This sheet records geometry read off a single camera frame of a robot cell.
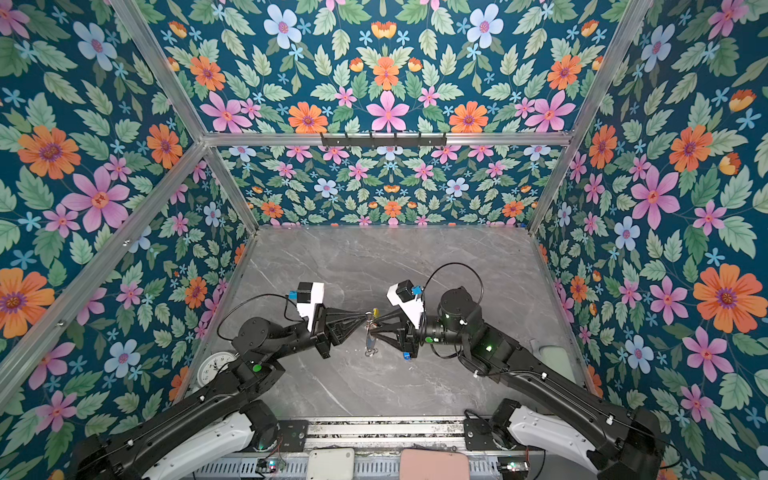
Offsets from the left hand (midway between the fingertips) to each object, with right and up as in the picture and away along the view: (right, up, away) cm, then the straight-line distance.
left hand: (363, 319), depth 55 cm
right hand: (+2, -3, +6) cm, 7 cm away
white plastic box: (-10, -38, +14) cm, 41 cm away
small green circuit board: (-23, -38, +14) cm, 47 cm away
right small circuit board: (+35, -38, +15) cm, 54 cm away
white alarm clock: (-47, -19, +27) cm, 57 cm away
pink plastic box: (+13, -38, +14) cm, 42 cm away
